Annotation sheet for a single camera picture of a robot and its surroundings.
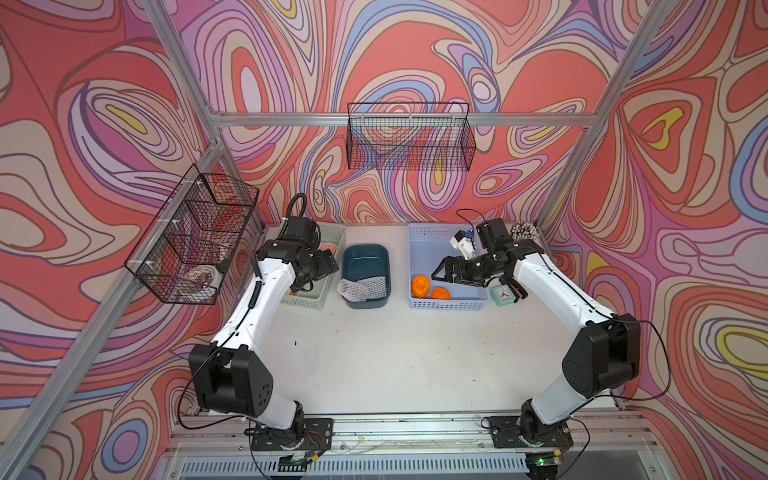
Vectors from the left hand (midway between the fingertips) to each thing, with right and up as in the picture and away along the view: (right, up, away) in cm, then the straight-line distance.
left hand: (325, 272), depth 83 cm
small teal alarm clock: (+55, -9, +14) cm, 58 cm away
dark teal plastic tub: (+9, +2, +25) cm, 27 cm away
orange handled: (+28, -6, +14) cm, 32 cm away
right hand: (+34, -4, 0) cm, 34 cm away
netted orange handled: (+35, -7, +11) cm, 37 cm away
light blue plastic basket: (+33, +9, +27) cm, 44 cm away
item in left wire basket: (-27, -1, -12) cm, 29 cm away
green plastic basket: (-4, +10, +28) cm, 30 cm away
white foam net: (+7, -6, +6) cm, 11 cm away
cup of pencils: (+61, +12, +11) cm, 63 cm away
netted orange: (-3, +8, +23) cm, 24 cm away
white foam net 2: (+13, -6, +14) cm, 20 cm away
